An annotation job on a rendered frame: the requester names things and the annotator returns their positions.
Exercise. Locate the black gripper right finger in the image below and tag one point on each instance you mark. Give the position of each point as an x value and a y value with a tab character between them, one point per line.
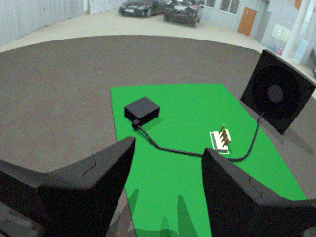
240	206

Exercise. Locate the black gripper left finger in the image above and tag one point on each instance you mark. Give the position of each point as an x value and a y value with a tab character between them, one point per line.
74	201

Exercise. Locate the green circuit board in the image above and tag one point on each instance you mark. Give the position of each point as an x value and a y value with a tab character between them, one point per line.
165	191

